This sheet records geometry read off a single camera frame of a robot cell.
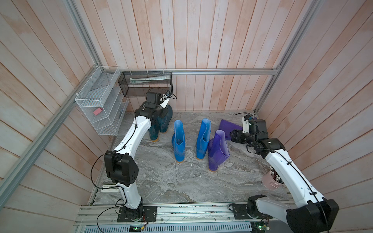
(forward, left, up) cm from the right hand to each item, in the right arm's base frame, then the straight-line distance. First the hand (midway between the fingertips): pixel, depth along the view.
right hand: (235, 132), depth 80 cm
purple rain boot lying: (+20, -4, -20) cm, 29 cm away
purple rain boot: (-12, +11, 0) cm, 16 cm away
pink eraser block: (+8, +79, +8) cm, 80 cm away
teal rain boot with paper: (+10, +50, -12) cm, 53 cm away
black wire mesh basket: (+40, +64, +5) cm, 75 cm away
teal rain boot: (+11, +42, -5) cm, 44 cm away
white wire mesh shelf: (+11, +73, +15) cm, 75 cm away
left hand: (+14, +42, +6) cm, 45 cm away
